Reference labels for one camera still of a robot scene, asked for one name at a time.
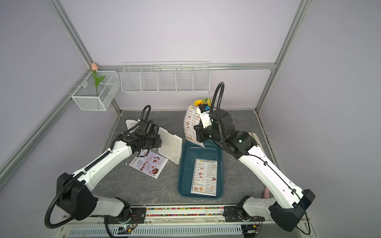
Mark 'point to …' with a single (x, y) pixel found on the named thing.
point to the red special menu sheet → (152, 164)
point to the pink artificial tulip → (97, 80)
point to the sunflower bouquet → (203, 101)
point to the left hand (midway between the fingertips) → (159, 142)
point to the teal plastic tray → (190, 151)
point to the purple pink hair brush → (266, 193)
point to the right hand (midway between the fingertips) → (194, 126)
